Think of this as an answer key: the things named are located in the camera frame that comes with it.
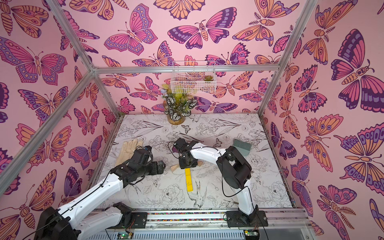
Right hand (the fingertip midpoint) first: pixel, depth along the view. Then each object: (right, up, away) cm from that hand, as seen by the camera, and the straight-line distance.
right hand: (185, 164), depth 92 cm
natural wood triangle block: (-6, -1, -2) cm, 7 cm away
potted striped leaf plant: (-6, +37, +9) cm, 39 cm away
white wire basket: (+5, +55, +4) cm, 56 cm away
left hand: (-13, +2, -8) cm, 16 cm away
